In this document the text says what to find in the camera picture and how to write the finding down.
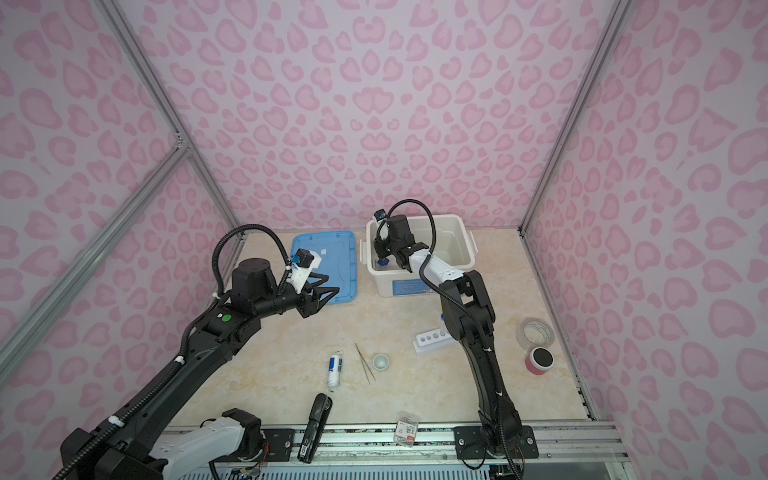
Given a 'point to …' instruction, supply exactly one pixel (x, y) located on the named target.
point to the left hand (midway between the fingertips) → (331, 278)
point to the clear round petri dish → (534, 333)
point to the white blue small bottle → (335, 367)
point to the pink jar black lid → (539, 360)
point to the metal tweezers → (365, 365)
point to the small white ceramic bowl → (380, 362)
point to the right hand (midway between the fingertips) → (381, 233)
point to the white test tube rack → (433, 341)
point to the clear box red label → (406, 429)
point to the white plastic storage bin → (454, 244)
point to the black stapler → (315, 428)
